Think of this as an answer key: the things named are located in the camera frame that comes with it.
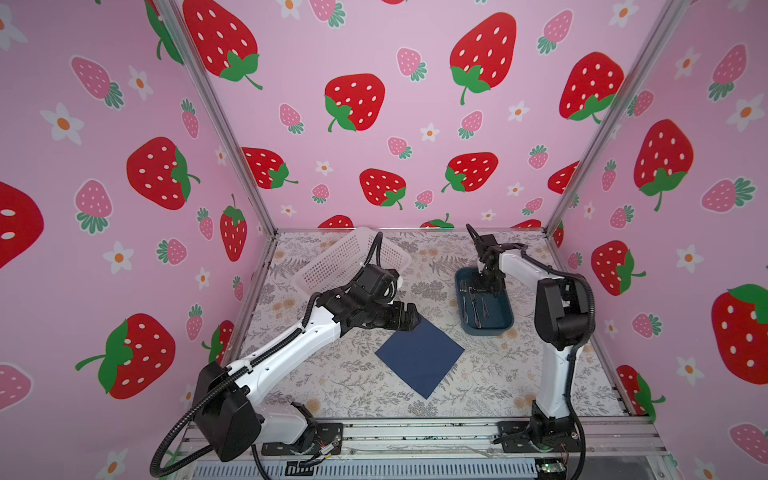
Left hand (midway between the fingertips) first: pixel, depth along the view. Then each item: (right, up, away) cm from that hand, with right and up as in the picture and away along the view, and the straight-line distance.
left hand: (410, 318), depth 76 cm
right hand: (+26, +5, +25) cm, 36 cm away
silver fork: (+21, +4, +17) cm, 27 cm away
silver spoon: (+26, -2, +20) cm, 33 cm away
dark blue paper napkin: (+4, -14, +12) cm, 19 cm away
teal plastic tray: (+24, -2, +20) cm, 31 cm away
